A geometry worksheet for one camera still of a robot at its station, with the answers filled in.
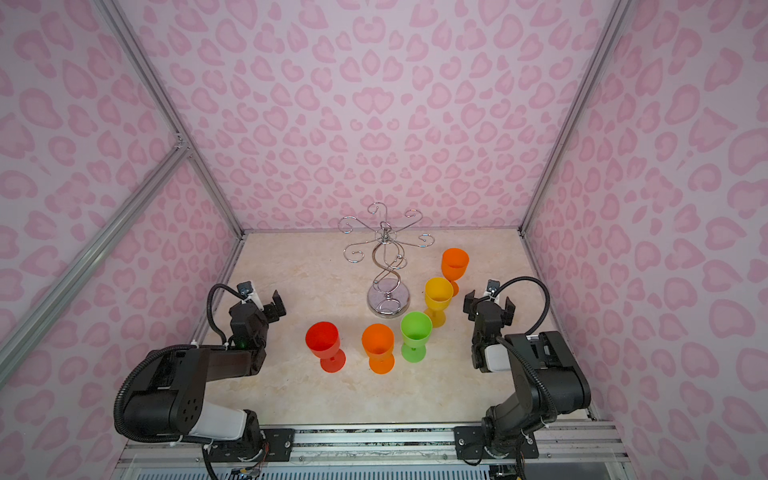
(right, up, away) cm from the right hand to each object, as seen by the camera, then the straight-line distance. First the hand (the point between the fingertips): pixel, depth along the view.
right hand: (492, 292), depth 91 cm
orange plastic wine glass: (-34, -12, -13) cm, 38 cm away
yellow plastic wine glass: (-17, 0, -1) cm, 17 cm away
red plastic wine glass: (-48, -12, -12) cm, 51 cm away
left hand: (-70, 0, -1) cm, 70 cm away
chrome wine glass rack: (-32, -2, +6) cm, 33 cm away
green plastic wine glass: (-24, -9, -10) cm, 27 cm away
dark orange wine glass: (-12, +8, -1) cm, 14 cm away
